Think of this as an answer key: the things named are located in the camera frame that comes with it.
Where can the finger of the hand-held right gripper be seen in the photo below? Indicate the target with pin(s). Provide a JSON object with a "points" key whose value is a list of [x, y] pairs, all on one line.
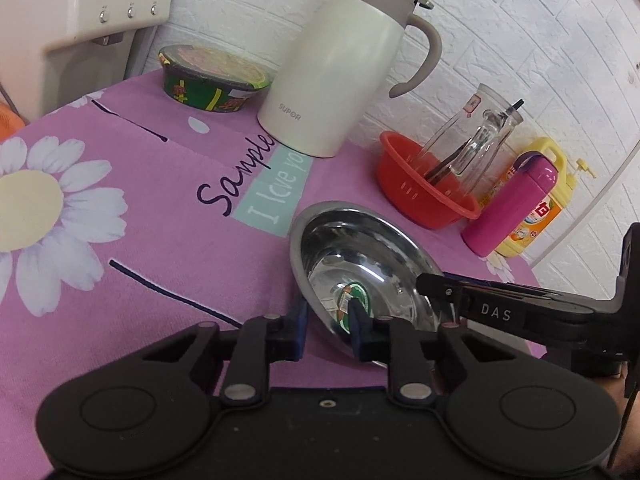
{"points": [[500, 315], [435, 287]]}

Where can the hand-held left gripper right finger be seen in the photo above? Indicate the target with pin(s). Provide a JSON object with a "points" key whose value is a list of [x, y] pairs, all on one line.
{"points": [[357, 332]]}

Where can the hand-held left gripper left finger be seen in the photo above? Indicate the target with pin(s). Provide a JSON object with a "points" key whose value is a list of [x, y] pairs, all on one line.
{"points": [[301, 330]]}

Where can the stainless steel bowl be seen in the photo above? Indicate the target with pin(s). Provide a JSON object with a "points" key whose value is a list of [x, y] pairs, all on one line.
{"points": [[360, 260]]}

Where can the person's right forearm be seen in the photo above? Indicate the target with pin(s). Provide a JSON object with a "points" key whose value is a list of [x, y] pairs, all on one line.
{"points": [[625, 430]]}

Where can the pink thermos bottle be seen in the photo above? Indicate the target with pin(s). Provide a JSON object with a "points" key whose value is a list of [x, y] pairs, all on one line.
{"points": [[505, 210]]}

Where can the red plastic basket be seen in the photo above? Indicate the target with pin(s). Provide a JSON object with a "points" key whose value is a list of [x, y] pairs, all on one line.
{"points": [[400, 180]]}

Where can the glass pitcher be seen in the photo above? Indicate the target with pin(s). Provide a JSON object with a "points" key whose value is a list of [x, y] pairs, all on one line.
{"points": [[475, 140]]}

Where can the yellow detergent bottle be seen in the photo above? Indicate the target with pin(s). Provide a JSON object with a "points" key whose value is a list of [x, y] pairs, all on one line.
{"points": [[550, 152]]}

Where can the purple daisy tablecloth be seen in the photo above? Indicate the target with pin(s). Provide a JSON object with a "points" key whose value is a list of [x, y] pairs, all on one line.
{"points": [[150, 220]]}

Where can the black stirring stick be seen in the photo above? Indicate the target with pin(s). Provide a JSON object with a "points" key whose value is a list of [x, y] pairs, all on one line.
{"points": [[515, 106]]}

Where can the cream thermos jug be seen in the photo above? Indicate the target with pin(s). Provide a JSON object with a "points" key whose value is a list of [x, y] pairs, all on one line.
{"points": [[335, 65]]}

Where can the green instant noodle bowl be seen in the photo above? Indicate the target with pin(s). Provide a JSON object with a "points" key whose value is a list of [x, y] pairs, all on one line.
{"points": [[210, 82]]}

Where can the orange plastic stool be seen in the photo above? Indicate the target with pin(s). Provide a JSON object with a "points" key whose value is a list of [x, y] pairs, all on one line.
{"points": [[7, 122]]}

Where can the white countertop appliance with screen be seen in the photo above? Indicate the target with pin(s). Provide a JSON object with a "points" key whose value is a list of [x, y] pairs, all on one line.
{"points": [[60, 20]]}

